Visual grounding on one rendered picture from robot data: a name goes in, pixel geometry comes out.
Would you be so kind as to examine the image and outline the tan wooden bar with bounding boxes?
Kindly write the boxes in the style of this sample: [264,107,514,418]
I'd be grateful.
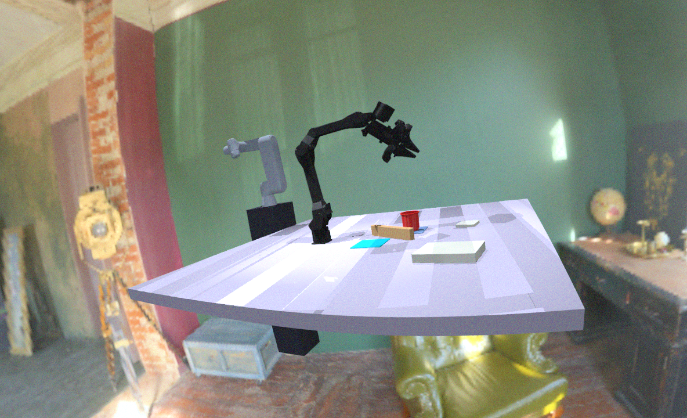
[371,225,415,241]

